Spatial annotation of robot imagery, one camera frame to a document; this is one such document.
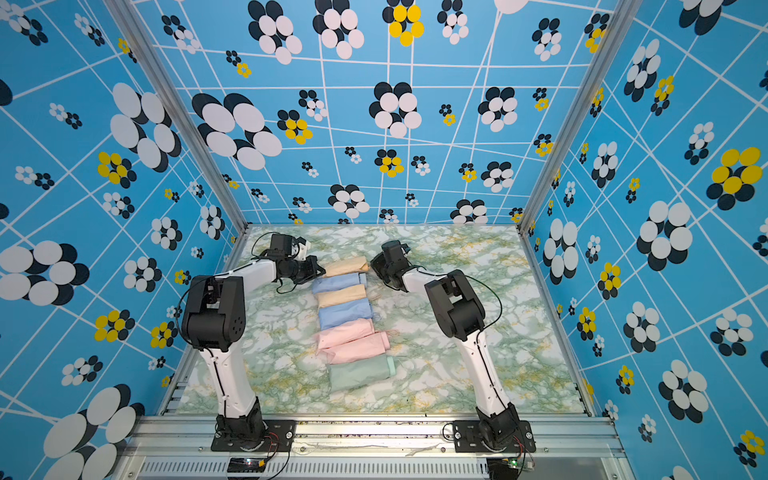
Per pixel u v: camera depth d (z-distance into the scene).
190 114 0.89
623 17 0.68
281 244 0.83
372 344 0.87
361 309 0.93
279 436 0.73
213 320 0.54
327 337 0.86
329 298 0.97
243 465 0.72
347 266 1.02
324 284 0.99
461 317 0.61
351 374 0.80
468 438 0.73
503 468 0.70
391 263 0.87
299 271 0.88
